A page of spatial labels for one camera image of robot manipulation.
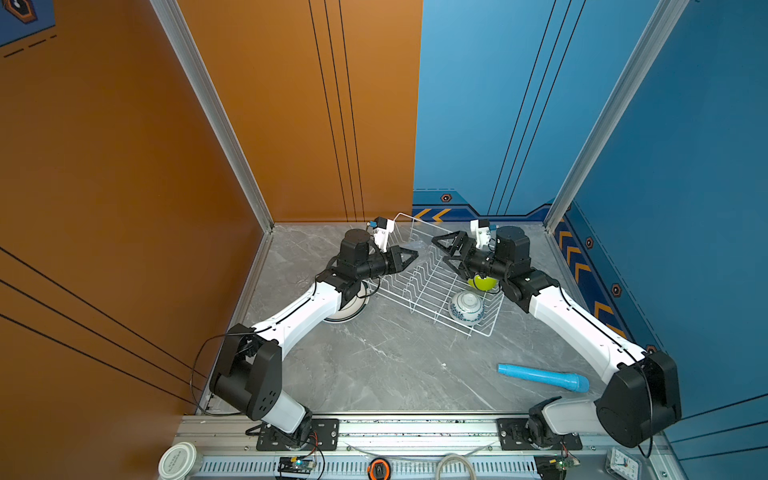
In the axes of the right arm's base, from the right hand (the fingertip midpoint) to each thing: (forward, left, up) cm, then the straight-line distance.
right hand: (434, 250), depth 75 cm
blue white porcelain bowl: (-4, -11, -22) cm, 25 cm away
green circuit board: (-42, +35, -29) cm, 62 cm away
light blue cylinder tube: (-24, -35, -25) cm, 49 cm away
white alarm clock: (-42, -42, -28) cm, 65 cm away
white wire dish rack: (+7, -1, -26) cm, 27 cm away
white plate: (-2, +24, -25) cm, 35 cm away
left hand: (+1, +4, -2) cm, 4 cm away
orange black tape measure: (-42, +16, -26) cm, 52 cm away
